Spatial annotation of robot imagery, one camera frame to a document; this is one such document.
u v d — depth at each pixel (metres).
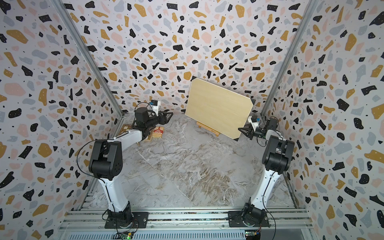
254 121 0.86
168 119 0.90
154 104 0.84
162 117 0.86
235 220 0.73
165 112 0.87
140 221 0.74
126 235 0.70
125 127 1.09
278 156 0.61
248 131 0.90
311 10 0.72
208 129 1.07
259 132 0.88
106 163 0.52
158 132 1.08
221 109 0.97
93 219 0.75
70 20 0.73
